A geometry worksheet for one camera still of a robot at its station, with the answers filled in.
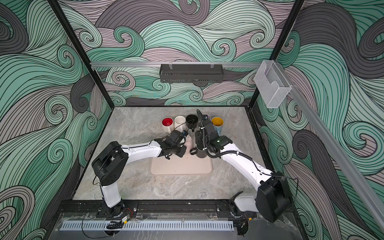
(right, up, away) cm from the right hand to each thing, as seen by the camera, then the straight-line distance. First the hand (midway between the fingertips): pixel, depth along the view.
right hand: (199, 133), depth 83 cm
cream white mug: (-21, +4, +21) cm, 30 cm away
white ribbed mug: (-13, +4, +24) cm, 27 cm away
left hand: (-9, -10, +9) cm, 16 cm away
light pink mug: (-6, -7, +4) cm, 10 cm away
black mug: (-3, -12, +7) cm, 14 cm away
